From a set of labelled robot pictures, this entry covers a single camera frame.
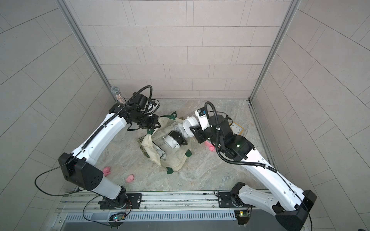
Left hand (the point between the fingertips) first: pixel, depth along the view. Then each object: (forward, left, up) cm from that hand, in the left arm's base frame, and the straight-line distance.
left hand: (163, 123), depth 77 cm
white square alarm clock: (-6, -14, +11) cm, 19 cm away
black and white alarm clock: (-2, -8, -11) cm, 13 cm away
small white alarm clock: (-4, -4, -13) cm, 14 cm away
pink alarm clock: (-4, -27, -19) cm, 33 cm away
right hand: (-7, -15, +7) cm, 18 cm away
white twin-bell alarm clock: (+4, -8, -9) cm, 12 cm away
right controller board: (-39, -40, -21) cm, 60 cm away
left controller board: (-39, +18, -18) cm, 47 cm away
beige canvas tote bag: (-11, -5, -19) cm, 23 cm away
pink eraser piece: (-23, +17, -19) cm, 34 cm away
